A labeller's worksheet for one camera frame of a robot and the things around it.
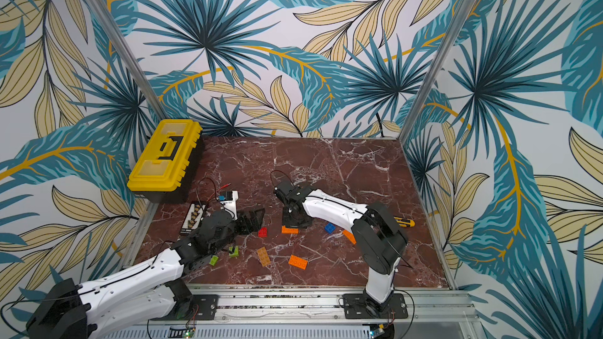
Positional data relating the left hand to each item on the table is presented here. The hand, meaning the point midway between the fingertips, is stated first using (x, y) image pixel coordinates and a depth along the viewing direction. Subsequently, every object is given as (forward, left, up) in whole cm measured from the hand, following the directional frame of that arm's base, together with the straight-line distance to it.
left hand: (255, 214), depth 80 cm
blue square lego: (0, -27, -11) cm, 29 cm away
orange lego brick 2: (-2, -35, -12) cm, 37 cm away
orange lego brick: (0, -11, -13) cm, 17 cm away
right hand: (+1, -12, -9) cm, 15 cm away
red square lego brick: (-8, -4, +4) cm, 10 cm away
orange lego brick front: (-12, -15, -12) cm, 23 cm away
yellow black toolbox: (+13, +34, +5) cm, 37 cm away
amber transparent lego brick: (-10, -3, -13) cm, 17 cm away
